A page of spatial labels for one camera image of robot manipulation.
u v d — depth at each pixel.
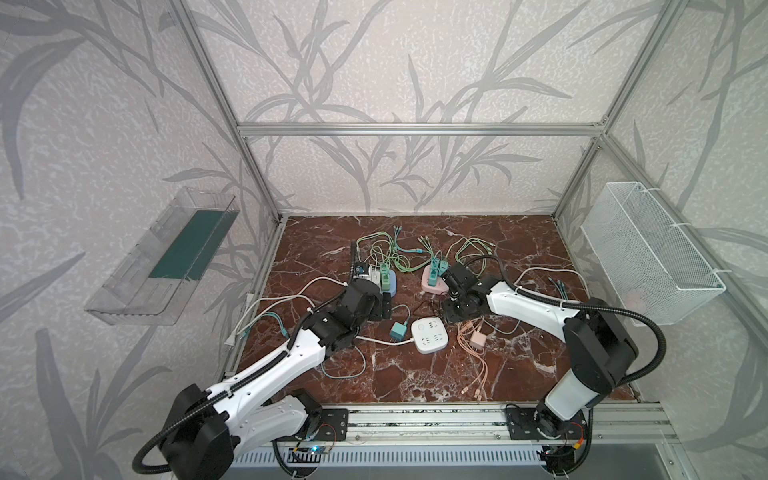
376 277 0.91
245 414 0.43
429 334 0.87
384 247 1.09
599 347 0.45
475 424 0.75
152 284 0.64
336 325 0.58
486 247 1.11
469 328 0.90
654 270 0.63
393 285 0.96
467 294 0.67
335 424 0.73
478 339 0.87
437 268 0.96
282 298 0.96
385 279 0.93
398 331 0.88
